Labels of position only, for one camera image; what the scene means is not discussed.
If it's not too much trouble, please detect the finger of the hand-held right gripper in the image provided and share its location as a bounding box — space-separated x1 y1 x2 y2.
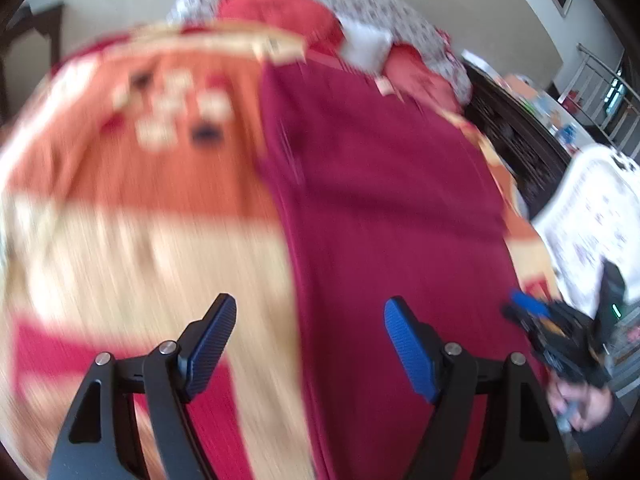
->
501 289 553 333

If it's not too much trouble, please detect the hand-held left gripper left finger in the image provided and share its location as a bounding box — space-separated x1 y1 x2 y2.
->
47 292 237 480

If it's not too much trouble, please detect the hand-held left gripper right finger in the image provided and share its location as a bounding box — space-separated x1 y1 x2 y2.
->
384 296 571 480

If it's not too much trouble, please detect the dark red sweater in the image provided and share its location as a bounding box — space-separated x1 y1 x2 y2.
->
255 52 551 480

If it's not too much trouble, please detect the person's right hand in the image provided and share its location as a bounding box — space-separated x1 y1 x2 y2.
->
547 379 614 434

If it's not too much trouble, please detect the white plastic chair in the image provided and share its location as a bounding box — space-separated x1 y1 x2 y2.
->
530 144 640 321

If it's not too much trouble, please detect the orange red printed blanket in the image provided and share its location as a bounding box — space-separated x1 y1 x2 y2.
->
0 20 561 480

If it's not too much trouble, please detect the carved dark wooden cabinet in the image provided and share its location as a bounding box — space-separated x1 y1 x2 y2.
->
462 57 576 221

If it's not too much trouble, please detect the orange box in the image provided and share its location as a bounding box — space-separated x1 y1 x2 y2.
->
502 74 539 97

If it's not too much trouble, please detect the metal railing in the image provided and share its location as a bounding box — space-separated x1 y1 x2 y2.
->
557 42 640 153

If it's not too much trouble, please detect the red heart-shaped pillow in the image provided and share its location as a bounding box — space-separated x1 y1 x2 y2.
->
382 42 463 113
216 0 347 55

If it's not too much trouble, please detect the white pillow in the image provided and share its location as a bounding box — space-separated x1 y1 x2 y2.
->
340 15 394 69

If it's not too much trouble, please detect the dark wooden desk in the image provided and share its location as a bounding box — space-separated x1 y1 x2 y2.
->
0 2 67 126

